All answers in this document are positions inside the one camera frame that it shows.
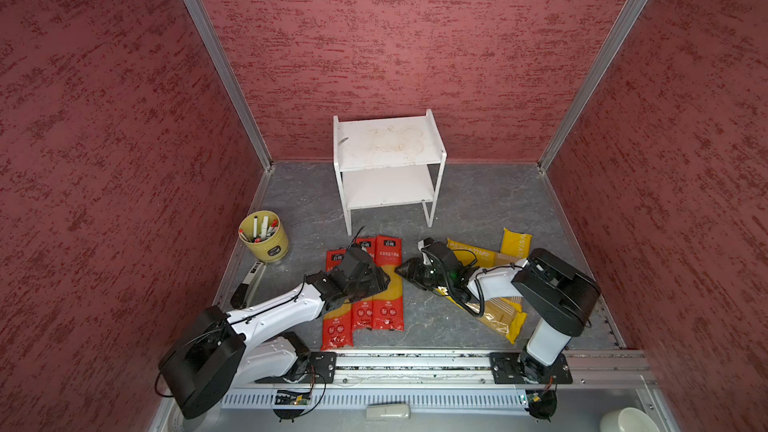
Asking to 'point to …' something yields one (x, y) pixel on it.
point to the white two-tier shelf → (388, 161)
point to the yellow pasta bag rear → (467, 255)
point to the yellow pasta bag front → (504, 314)
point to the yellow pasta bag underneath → (515, 243)
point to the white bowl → (627, 419)
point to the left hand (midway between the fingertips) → (383, 288)
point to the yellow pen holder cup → (264, 233)
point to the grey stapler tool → (244, 293)
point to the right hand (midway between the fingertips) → (396, 280)
